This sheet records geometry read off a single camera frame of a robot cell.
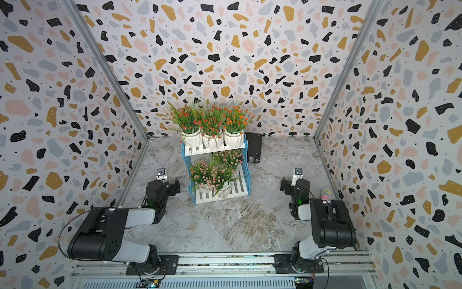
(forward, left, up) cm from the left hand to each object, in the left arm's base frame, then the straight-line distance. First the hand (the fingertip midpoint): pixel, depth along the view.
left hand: (169, 178), depth 92 cm
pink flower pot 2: (+3, -31, +10) cm, 33 cm away
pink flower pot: (-3, -19, +7) cm, 20 cm away
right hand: (0, -66, -2) cm, 66 cm away
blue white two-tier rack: (-3, -36, -6) cm, 37 cm away
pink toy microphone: (-8, -80, -5) cm, 81 cm away
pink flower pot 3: (-6, -27, +9) cm, 30 cm away
